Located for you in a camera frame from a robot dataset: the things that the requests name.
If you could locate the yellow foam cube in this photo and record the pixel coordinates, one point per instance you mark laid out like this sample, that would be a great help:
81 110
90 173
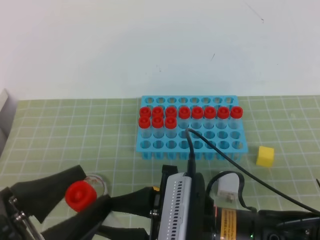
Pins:
265 156

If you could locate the red-capped clear tube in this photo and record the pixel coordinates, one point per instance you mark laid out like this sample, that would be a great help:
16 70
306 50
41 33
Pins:
80 194

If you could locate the grey metal frame edge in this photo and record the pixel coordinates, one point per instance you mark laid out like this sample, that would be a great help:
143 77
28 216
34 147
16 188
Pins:
8 106

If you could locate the red-capped tube row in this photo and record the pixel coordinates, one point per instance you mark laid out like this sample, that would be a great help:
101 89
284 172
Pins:
145 127
209 117
145 111
236 114
158 127
222 117
184 115
197 114
171 126
157 111
171 111

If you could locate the green grid cutting mat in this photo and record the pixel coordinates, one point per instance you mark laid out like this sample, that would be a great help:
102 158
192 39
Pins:
100 135

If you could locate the cyan test tube rack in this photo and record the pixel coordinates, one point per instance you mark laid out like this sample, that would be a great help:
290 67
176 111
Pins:
216 120

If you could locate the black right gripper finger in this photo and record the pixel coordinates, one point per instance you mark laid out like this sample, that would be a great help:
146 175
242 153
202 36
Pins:
115 233

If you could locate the white USB wall charger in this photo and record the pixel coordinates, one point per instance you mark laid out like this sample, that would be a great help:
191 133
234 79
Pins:
228 186

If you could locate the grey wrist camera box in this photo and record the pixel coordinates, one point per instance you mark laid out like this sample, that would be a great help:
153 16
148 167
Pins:
175 209

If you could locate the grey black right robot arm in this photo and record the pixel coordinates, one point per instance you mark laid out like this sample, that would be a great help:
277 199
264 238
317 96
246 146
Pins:
250 224

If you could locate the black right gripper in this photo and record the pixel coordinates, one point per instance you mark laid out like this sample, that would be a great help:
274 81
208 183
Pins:
140 203

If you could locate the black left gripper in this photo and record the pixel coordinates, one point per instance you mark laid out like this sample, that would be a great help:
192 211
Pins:
39 197

